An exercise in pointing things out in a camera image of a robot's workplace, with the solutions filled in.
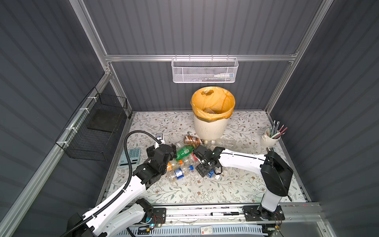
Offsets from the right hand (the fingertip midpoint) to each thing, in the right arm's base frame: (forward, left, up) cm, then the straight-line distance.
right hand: (205, 168), depth 87 cm
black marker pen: (-23, -9, -3) cm, 25 cm away
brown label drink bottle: (+19, +7, +1) cm, 21 cm away
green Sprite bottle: (+9, +13, +3) cm, 16 cm away
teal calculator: (+9, +45, 0) cm, 46 cm away
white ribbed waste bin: (+21, -4, +10) cm, 23 cm away
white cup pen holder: (+17, -41, +3) cm, 44 cm away
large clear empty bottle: (+20, -14, -4) cm, 25 cm away
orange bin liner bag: (+43, -6, +12) cm, 45 cm away
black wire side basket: (+6, +57, +28) cm, 63 cm away
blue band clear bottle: (-5, +18, +1) cm, 19 cm away
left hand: (+5, +22, +18) cm, 29 cm away
